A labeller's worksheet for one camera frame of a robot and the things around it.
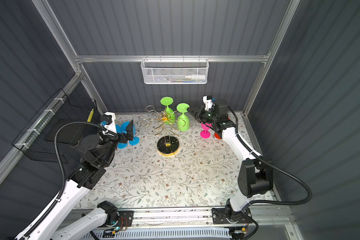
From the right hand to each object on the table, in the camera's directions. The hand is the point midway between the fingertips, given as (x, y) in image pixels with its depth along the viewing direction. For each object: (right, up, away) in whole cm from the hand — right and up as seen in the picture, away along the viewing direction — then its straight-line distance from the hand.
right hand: (189, 111), depth 79 cm
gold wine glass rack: (-13, -20, +20) cm, 31 cm away
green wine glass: (-3, -4, +13) cm, 14 cm away
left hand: (-30, -5, -15) cm, 34 cm away
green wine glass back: (-11, -3, +2) cm, 11 cm away
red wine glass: (+22, -15, +33) cm, 43 cm away
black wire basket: (-67, -14, -14) cm, 70 cm away
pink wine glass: (+13, -13, +27) cm, 33 cm away
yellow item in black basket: (-56, -2, +5) cm, 56 cm away
